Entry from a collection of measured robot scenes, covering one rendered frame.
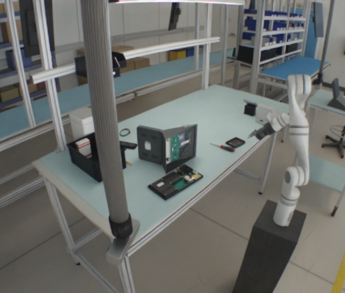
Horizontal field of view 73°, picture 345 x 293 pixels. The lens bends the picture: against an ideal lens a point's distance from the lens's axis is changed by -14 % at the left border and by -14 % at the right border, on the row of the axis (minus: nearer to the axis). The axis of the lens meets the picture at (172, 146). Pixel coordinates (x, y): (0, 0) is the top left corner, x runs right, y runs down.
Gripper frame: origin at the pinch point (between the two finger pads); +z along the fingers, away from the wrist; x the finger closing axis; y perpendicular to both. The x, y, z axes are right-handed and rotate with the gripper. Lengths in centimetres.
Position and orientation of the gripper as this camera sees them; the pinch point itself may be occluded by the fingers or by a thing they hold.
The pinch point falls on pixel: (247, 137)
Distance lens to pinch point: 166.2
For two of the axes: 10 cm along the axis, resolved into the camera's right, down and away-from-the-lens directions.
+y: 6.4, 7.6, 1.1
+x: 4.1, -4.6, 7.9
